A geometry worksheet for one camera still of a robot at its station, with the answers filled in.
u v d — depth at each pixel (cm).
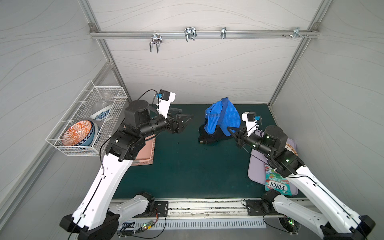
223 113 61
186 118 54
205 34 80
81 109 67
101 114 64
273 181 80
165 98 48
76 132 61
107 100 73
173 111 58
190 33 77
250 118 56
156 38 78
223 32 75
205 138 96
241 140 56
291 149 93
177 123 49
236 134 64
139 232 66
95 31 77
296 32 77
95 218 35
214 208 75
